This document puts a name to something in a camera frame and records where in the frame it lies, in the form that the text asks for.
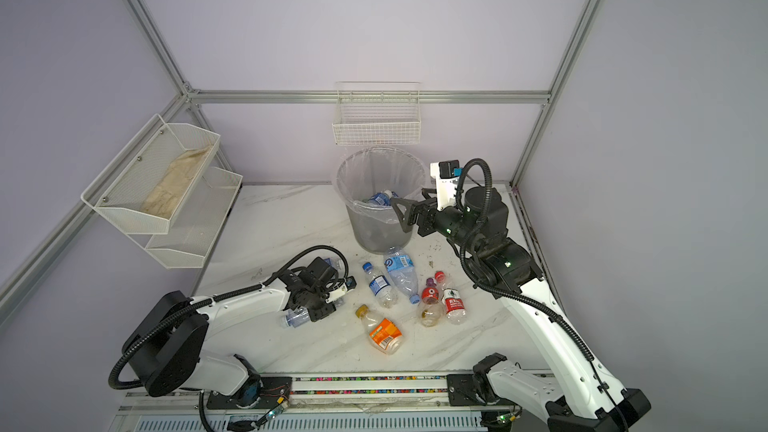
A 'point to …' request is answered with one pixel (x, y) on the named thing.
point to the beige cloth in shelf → (176, 183)
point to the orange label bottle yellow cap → (383, 334)
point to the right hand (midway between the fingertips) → (405, 195)
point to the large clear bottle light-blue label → (401, 267)
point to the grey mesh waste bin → (378, 229)
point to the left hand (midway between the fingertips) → (322, 303)
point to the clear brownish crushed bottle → (430, 314)
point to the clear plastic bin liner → (368, 179)
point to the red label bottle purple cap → (430, 293)
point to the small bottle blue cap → (380, 287)
